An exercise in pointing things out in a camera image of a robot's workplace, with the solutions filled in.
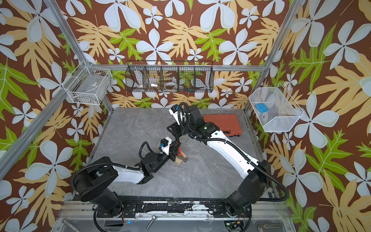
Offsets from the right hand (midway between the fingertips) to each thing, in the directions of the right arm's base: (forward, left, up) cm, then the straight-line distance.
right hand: (170, 125), depth 75 cm
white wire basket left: (+26, +51, +7) cm, 57 cm away
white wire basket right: (+12, -62, -2) cm, 63 cm away
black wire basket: (+40, +3, +3) cm, 41 cm away
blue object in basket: (+16, -55, -2) cm, 57 cm away
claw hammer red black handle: (-7, -5, -18) cm, 20 cm away
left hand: (-3, -4, -9) cm, 10 cm away
